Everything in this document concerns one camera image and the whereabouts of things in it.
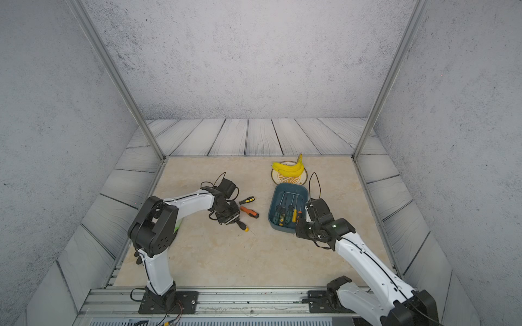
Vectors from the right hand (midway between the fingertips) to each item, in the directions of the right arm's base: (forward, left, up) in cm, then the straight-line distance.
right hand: (299, 229), depth 80 cm
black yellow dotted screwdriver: (+13, 0, -10) cm, 17 cm away
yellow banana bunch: (+36, +1, -8) cm, 37 cm away
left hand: (+9, +24, -10) cm, 27 cm away
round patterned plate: (+35, +7, -11) cm, 37 cm away
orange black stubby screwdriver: (+12, -3, -10) cm, 16 cm away
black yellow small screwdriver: (+19, +23, -8) cm, 30 cm away
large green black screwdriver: (+11, +9, -8) cm, 16 cm away
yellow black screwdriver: (+6, +24, -10) cm, 27 cm away
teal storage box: (+17, +4, -10) cm, 20 cm away
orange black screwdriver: (+13, +21, -9) cm, 26 cm away
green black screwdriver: (+10, +3, -9) cm, 14 cm away
